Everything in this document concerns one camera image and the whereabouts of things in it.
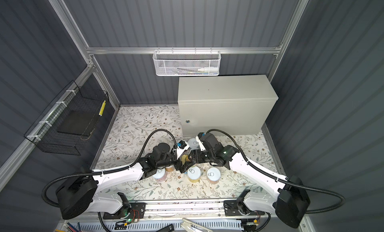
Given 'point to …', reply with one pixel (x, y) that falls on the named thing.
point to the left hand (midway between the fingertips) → (191, 155)
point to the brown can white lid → (170, 168)
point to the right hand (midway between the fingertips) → (195, 157)
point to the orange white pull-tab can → (213, 175)
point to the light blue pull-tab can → (193, 143)
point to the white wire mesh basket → (187, 63)
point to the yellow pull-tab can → (194, 173)
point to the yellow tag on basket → (102, 108)
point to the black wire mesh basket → (69, 120)
